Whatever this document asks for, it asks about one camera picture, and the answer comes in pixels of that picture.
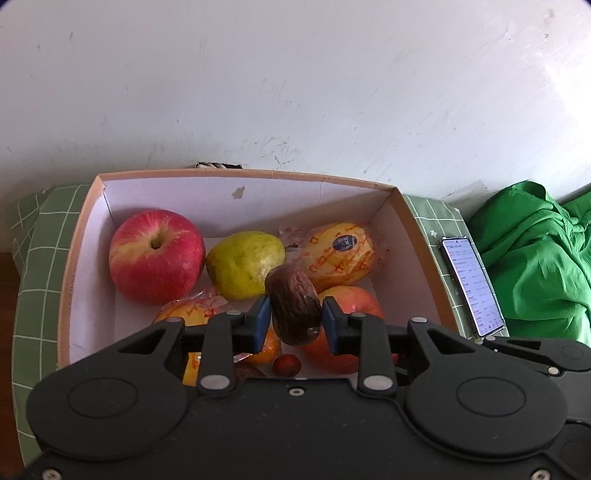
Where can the green checked tablecloth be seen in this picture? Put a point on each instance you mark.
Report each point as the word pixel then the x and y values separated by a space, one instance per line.
pixel 41 286

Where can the smartphone with lit screen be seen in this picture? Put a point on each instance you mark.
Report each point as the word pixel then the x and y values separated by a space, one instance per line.
pixel 471 286

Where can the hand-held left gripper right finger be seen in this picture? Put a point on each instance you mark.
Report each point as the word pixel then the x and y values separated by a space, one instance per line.
pixel 330 321

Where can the red apple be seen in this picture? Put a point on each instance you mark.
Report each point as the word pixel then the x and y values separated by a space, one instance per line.
pixel 157 263
pixel 351 300

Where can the small plastic-wrapped yellow apple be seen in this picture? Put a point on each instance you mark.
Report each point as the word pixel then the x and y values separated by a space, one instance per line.
pixel 194 311

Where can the yellow-green pear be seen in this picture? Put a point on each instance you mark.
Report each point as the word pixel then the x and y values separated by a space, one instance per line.
pixel 242 265

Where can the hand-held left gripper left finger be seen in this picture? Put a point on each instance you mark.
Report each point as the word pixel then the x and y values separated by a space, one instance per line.
pixel 262 321

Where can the small orange mandarin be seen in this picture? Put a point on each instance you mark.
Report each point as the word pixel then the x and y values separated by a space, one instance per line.
pixel 270 346

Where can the green cloth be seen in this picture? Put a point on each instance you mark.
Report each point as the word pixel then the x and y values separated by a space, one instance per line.
pixel 535 267

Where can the brown dried date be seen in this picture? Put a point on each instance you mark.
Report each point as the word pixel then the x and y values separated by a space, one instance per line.
pixel 293 304

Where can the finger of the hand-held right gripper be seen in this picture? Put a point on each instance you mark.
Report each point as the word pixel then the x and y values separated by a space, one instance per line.
pixel 531 353

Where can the brown cardboard box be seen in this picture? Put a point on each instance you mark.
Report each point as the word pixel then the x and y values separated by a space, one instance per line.
pixel 277 203

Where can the small red jujube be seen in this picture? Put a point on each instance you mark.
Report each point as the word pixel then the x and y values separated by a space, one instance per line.
pixel 286 364

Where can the large plastic-wrapped yellow apple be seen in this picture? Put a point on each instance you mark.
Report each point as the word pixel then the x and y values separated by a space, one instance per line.
pixel 344 261

